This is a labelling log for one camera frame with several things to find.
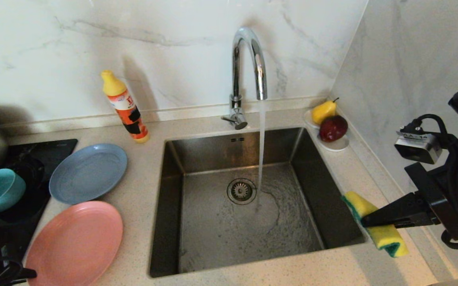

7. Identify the yellow green sponge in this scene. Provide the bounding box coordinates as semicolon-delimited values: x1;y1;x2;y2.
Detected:
341;191;409;258

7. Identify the pink plate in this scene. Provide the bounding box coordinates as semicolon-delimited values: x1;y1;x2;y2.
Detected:
25;201;124;286

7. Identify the grey-blue plate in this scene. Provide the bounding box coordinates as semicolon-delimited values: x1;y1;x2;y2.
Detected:
49;143;128;205

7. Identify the orange detergent bottle yellow cap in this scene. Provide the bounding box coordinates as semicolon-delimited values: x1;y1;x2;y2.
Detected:
101;70;150;144

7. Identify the stainless steel sink basin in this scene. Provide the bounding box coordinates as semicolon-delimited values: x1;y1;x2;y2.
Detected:
149;127;368;278

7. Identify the small white dish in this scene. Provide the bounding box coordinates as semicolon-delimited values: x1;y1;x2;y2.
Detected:
303;110;350;152

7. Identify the dark red apple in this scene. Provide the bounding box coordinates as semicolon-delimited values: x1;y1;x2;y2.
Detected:
319;116;349;143

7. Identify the black induction cooktop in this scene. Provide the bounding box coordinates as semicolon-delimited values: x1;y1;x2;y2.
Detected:
0;139;78;286

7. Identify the yellow pear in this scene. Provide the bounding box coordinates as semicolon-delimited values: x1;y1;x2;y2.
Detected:
312;98;339;126

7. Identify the round metal drain strainer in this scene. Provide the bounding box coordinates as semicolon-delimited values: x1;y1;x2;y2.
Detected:
227;178;257;205

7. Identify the chrome gooseneck faucet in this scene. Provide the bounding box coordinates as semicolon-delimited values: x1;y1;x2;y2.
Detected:
221;27;268;131

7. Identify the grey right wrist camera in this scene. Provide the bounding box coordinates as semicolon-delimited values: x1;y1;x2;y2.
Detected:
394;130;444;165

